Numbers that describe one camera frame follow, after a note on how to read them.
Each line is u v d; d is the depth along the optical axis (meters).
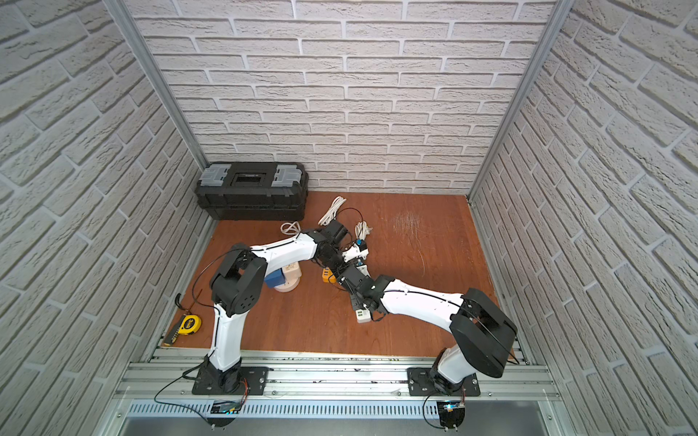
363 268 0.77
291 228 1.00
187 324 0.82
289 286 0.90
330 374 0.77
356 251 0.85
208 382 0.74
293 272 0.86
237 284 0.53
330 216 1.08
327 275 0.92
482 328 0.42
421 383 0.74
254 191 0.97
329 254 0.80
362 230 1.03
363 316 0.83
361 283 0.65
